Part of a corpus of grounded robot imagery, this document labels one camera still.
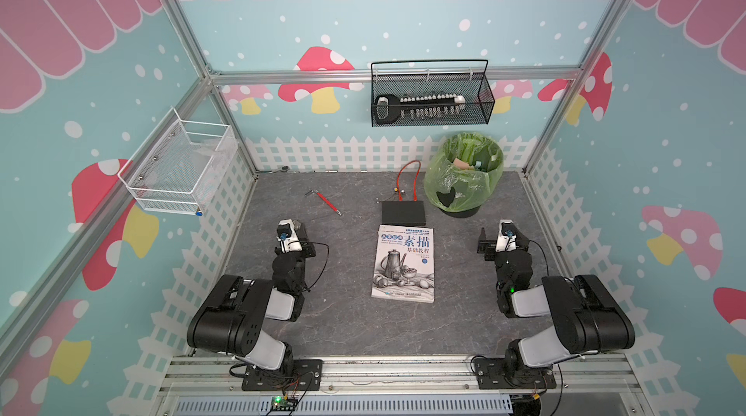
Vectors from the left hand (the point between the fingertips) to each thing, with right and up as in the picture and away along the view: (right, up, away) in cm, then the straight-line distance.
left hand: (301, 227), depth 88 cm
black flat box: (+32, +4, +17) cm, 37 cm away
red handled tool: (+1, +9, +25) cm, 27 cm away
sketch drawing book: (+32, -12, +4) cm, 34 cm away
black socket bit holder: (+27, +37, +1) cm, 46 cm away
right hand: (+62, 0, +1) cm, 62 cm away
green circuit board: (0, -43, -16) cm, 46 cm away
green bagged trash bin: (+49, +16, +1) cm, 51 cm away
